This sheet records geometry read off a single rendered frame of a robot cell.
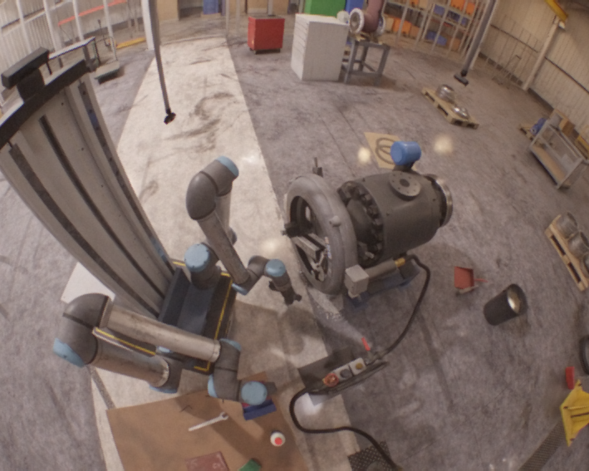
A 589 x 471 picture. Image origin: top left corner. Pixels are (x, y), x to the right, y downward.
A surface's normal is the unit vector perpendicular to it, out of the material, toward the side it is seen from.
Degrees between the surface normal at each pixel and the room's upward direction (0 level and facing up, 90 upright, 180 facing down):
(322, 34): 90
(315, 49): 90
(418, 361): 0
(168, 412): 0
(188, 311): 0
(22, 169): 90
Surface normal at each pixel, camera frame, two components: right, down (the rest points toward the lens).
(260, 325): 0.10, -0.55
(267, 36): 0.44, 0.77
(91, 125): 0.98, 0.18
